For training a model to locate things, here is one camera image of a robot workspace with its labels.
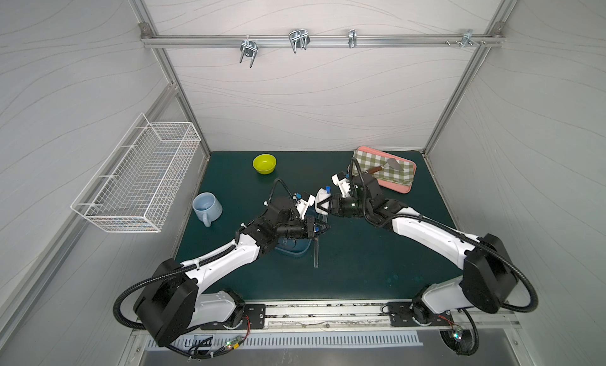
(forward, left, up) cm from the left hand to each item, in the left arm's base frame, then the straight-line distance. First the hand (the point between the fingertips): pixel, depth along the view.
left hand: (329, 229), depth 73 cm
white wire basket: (+6, +59, +13) cm, 60 cm away
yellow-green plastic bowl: (+42, +29, -15) cm, 53 cm away
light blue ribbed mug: (+13, +46, -9) cm, 49 cm away
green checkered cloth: (+47, -22, -17) cm, 55 cm away
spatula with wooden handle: (+45, -33, -16) cm, 58 cm away
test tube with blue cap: (+3, +1, +1) cm, 4 cm away
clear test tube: (-1, +4, -18) cm, 18 cm away
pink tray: (+32, -32, -19) cm, 49 cm away
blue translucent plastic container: (0, +12, -14) cm, 18 cm away
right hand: (+8, +4, +1) cm, 9 cm away
